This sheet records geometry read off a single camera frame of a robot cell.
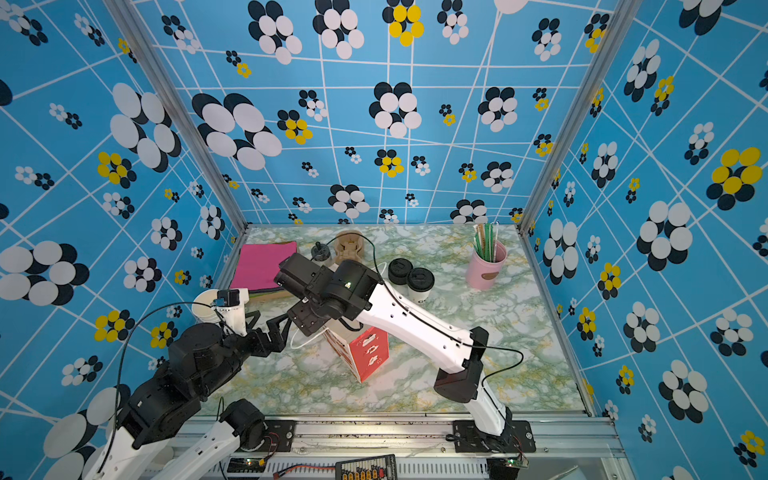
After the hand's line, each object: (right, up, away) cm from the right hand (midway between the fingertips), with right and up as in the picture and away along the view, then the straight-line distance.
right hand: (314, 307), depth 67 cm
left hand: (-8, -1, -1) cm, 8 cm away
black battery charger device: (+16, -38, +2) cm, 41 cm away
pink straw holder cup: (+47, +5, +29) cm, 55 cm away
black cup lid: (+26, +4, +24) cm, 36 cm away
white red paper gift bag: (+11, -12, +7) cm, 18 cm away
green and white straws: (+48, +16, +29) cm, 58 cm away
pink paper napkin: (-34, +8, +47) cm, 58 cm away
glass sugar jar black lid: (-7, +12, +32) cm, 35 cm away
